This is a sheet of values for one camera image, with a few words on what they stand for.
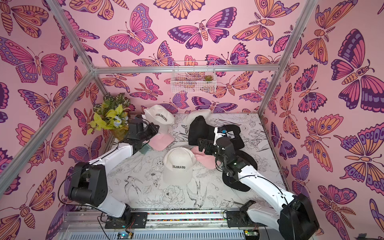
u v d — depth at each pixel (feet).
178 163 2.85
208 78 3.04
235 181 1.87
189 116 3.74
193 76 3.11
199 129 3.23
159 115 3.05
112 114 2.88
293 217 1.27
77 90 2.65
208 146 2.26
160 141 3.26
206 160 3.02
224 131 2.25
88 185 1.47
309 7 2.26
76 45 2.65
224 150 1.88
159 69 6.19
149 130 2.60
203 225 2.39
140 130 2.31
